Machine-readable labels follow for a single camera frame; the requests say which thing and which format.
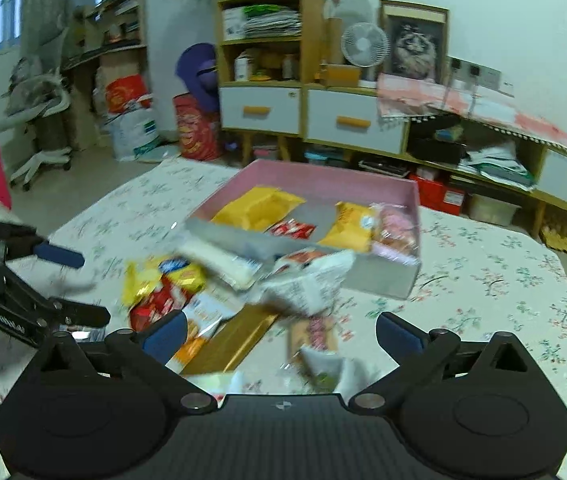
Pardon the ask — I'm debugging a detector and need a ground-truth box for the red shiny candy pack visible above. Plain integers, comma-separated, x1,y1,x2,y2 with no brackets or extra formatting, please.
128,276,194,332

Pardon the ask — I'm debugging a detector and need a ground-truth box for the orange lotus cracker pack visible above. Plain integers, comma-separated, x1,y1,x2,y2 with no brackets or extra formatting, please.
169,292,244,373

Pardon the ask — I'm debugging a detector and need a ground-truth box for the yellow blue biscuit pack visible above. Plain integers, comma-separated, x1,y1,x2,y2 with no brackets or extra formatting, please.
122,256,206,308

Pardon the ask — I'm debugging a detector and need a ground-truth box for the white newsprint green bag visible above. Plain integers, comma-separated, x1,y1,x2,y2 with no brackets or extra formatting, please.
297,346,385,401

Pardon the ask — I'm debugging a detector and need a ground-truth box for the brown wafer clear pack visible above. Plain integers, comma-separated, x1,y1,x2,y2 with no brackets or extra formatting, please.
289,316,338,362

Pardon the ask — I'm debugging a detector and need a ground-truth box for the long white rice cracker pack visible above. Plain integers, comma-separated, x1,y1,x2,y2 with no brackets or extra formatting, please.
176,235,263,290

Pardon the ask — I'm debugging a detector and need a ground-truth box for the pink clear pastry pack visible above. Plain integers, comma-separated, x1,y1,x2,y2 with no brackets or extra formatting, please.
370,203,419,266

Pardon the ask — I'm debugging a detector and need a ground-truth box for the white newsprint nut bag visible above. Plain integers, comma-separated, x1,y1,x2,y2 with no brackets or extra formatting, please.
248,248,356,318

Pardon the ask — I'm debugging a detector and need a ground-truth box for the large yellow snack bag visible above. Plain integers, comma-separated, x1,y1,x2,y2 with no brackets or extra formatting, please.
212,186,305,232

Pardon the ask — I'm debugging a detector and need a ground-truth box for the gold flat box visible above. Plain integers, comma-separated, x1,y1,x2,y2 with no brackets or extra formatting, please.
180,304,280,376

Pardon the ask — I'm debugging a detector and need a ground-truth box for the floral tablecloth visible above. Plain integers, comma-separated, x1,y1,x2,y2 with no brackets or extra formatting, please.
11,159,567,479

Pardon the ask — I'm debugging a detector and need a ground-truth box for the white rice sack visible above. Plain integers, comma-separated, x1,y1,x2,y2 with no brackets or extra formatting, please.
106,74,161,162

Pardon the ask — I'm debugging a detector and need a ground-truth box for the red storage box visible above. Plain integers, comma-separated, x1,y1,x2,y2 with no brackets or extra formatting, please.
409,174,466,216

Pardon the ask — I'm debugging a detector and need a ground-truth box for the clear plastic storage bin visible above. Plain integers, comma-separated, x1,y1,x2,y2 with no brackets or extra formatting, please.
468,194,520,226

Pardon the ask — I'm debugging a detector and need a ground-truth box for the pink silver cardboard box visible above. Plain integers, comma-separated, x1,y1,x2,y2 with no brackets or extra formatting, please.
185,159,421,299

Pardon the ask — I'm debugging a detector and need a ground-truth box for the red drum gift box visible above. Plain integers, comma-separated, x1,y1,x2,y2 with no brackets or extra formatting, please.
173,93,222,162

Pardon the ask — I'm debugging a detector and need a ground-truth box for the black bag on shelf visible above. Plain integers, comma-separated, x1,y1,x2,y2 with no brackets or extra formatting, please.
406,114,467,165

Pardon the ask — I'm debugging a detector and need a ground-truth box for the long wooden tv bench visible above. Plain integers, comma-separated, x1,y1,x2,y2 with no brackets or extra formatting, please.
405,109,567,241

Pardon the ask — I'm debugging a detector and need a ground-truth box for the low wooden drawer cabinet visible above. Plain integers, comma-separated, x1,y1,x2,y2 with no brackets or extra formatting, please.
303,84,409,157

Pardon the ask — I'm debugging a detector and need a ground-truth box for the pink checked cloth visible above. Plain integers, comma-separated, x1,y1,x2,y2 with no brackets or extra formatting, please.
377,74,567,153

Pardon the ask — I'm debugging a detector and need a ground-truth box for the tall wooden shelf cabinet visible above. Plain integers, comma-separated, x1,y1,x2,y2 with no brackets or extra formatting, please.
216,0,325,165

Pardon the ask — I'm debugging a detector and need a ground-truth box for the white desk fan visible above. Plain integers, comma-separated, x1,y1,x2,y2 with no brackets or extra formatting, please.
341,22,390,81

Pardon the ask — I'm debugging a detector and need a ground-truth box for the framed cat picture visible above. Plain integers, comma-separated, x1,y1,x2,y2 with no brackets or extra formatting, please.
379,0,449,84

